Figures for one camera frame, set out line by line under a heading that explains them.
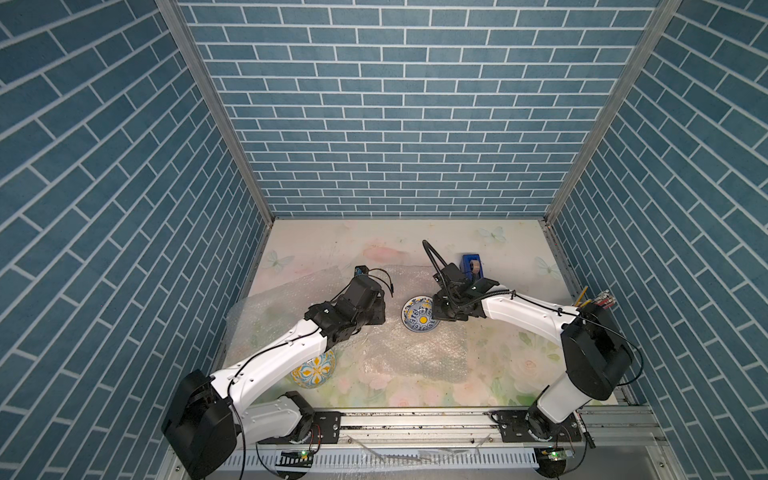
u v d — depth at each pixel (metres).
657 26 0.73
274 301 0.96
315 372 0.82
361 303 0.61
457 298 0.68
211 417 0.38
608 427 0.76
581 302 0.84
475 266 0.99
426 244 0.77
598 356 0.45
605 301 0.79
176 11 0.70
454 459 0.71
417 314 0.91
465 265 1.04
